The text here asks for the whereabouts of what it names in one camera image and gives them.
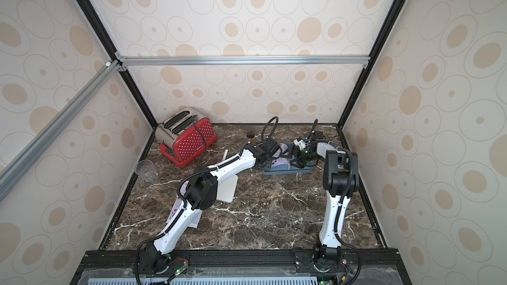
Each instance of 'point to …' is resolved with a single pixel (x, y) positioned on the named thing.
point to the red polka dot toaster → (187, 136)
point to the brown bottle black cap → (250, 134)
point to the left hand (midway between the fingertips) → (270, 163)
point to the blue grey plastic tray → (284, 163)
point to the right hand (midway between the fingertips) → (294, 159)
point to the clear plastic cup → (146, 170)
